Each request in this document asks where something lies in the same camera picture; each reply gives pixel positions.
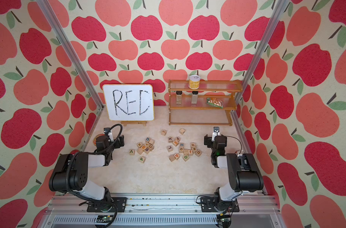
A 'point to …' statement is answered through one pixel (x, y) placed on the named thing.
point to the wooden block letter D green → (185, 157)
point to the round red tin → (94, 140)
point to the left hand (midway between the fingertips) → (116, 137)
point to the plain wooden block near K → (139, 151)
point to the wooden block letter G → (181, 149)
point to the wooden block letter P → (142, 159)
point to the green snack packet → (216, 102)
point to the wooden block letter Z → (163, 132)
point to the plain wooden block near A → (171, 157)
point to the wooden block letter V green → (132, 152)
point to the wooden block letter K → (139, 145)
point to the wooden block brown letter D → (198, 153)
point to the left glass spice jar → (178, 97)
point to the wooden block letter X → (170, 139)
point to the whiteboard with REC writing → (129, 102)
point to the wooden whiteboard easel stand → (125, 123)
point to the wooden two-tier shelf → (211, 105)
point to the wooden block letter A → (177, 156)
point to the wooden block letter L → (169, 148)
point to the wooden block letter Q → (147, 139)
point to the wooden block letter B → (143, 147)
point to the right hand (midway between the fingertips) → (216, 137)
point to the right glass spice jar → (194, 97)
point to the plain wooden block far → (182, 131)
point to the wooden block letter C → (150, 147)
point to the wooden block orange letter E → (176, 143)
